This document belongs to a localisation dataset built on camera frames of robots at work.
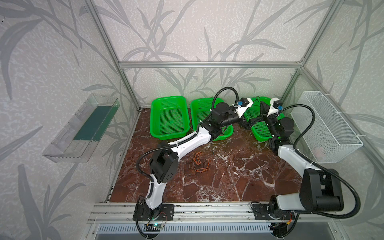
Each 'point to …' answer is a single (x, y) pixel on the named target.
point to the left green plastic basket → (169, 117)
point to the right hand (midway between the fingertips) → (263, 97)
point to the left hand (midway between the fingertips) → (258, 107)
